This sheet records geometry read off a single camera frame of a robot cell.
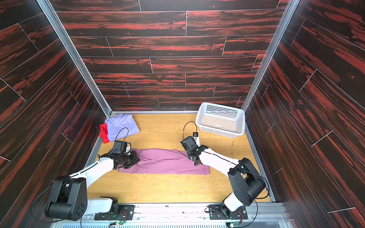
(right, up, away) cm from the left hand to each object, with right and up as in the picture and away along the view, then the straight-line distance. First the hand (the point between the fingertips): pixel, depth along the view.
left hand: (141, 158), depth 91 cm
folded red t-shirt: (-32, +16, +13) cm, 38 cm away
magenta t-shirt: (+14, -3, 0) cm, 15 cm away
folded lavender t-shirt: (-23, +23, +14) cm, 36 cm away
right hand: (+37, +7, 0) cm, 38 cm away
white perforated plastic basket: (+58, +26, +24) cm, 68 cm away
